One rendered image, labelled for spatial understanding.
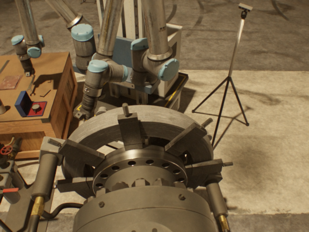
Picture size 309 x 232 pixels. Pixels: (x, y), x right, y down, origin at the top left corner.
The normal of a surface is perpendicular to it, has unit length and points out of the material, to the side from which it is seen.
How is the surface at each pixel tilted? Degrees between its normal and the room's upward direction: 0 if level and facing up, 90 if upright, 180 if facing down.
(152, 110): 10
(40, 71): 0
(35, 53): 95
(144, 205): 1
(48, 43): 0
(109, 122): 37
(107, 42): 79
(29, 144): 90
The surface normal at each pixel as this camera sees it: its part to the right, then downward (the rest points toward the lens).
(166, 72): 0.65, 0.57
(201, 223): 0.69, -0.58
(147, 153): 0.18, -0.73
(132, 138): 0.11, 0.67
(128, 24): -0.44, 0.61
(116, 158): -0.42, -0.64
